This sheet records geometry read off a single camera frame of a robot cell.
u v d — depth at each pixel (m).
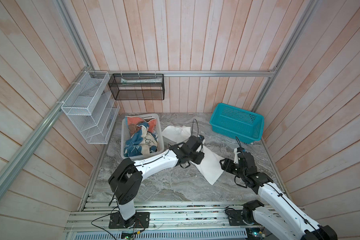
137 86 1.04
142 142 0.97
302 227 0.42
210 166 0.91
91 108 0.68
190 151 0.64
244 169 0.62
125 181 0.45
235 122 1.15
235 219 0.73
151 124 1.08
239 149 0.76
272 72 0.93
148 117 1.07
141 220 0.73
